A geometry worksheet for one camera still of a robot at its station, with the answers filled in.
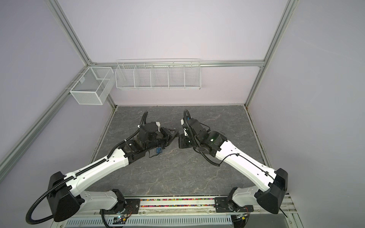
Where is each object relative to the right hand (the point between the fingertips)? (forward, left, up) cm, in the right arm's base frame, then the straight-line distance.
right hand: (178, 140), depth 72 cm
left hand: (+2, -1, +2) cm, 3 cm away
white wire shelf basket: (+50, +17, +6) cm, 53 cm away
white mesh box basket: (+43, +61, +2) cm, 75 cm away
